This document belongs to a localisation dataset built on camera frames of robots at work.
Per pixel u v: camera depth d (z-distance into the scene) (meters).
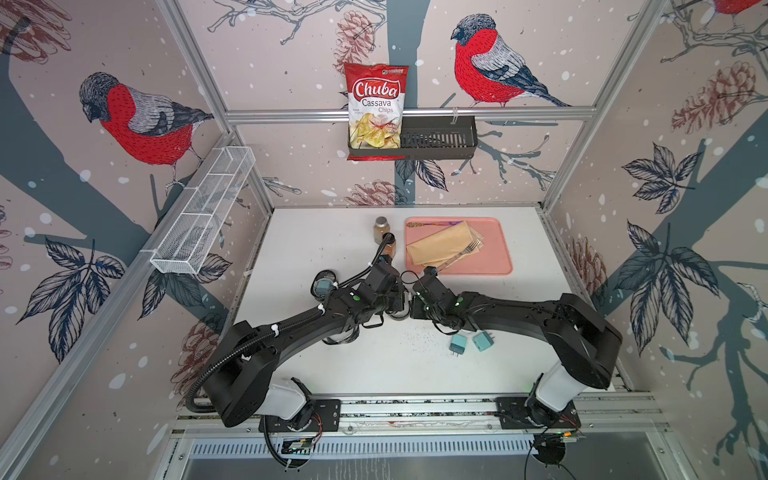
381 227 1.03
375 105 0.83
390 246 1.01
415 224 1.14
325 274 0.98
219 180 0.88
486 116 1.58
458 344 0.84
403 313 0.85
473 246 1.07
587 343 0.45
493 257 1.04
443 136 0.95
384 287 0.66
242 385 0.42
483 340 0.85
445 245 1.08
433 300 0.68
